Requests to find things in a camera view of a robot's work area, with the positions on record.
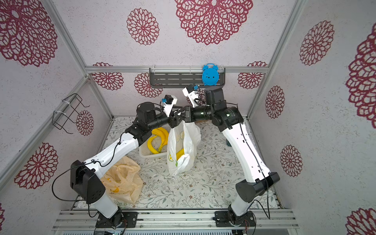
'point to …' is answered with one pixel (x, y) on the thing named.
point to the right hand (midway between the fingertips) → (175, 113)
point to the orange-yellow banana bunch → (162, 130)
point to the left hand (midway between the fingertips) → (184, 110)
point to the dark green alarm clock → (228, 144)
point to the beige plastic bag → (123, 181)
